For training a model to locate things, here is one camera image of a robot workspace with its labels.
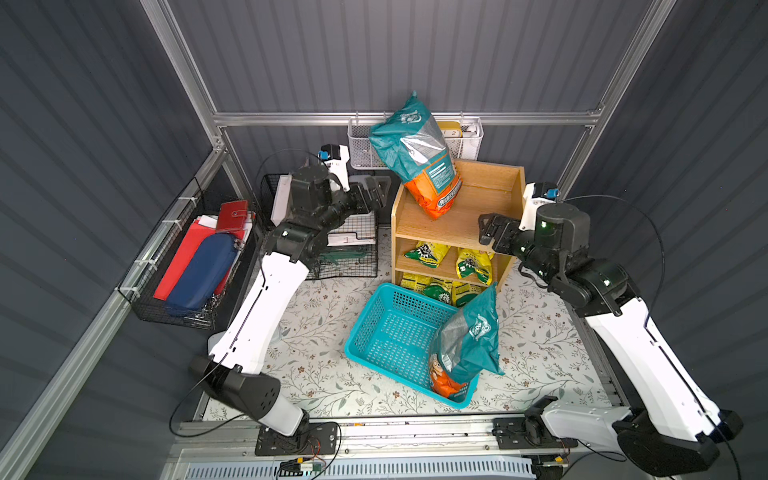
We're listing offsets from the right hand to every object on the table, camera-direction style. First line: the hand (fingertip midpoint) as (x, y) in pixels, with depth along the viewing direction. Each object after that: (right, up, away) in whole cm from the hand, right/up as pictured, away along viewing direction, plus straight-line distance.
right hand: (504, 228), depth 64 cm
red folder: (-75, 0, +13) cm, 77 cm away
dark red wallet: (-67, +5, +15) cm, 69 cm away
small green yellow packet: (0, -8, +21) cm, 23 cm away
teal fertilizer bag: (-7, -26, +2) cm, 27 cm away
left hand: (-27, +10, +1) cm, 29 cm away
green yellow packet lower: (-4, -18, +32) cm, 37 cm away
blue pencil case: (-68, -8, +5) cm, 69 cm away
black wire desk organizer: (-38, -4, +36) cm, 52 cm away
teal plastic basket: (-23, -31, +27) cm, 47 cm away
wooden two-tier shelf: (-9, -6, +24) cm, 26 cm away
